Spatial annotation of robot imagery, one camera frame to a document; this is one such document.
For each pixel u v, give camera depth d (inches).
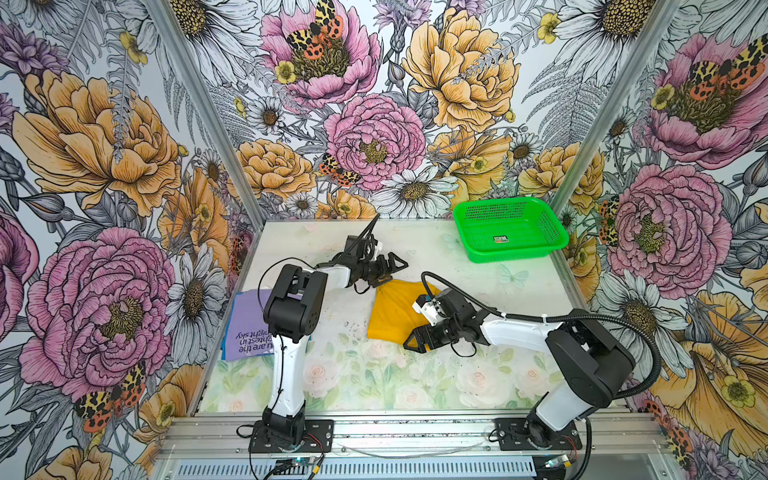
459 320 28.2
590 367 18.1
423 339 30.7
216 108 35.8
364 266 35.3
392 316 36.7
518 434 28.7
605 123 36.6
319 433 29.3
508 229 47.3
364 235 32.1
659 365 17.1
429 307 32.8
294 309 22.6
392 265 36.1
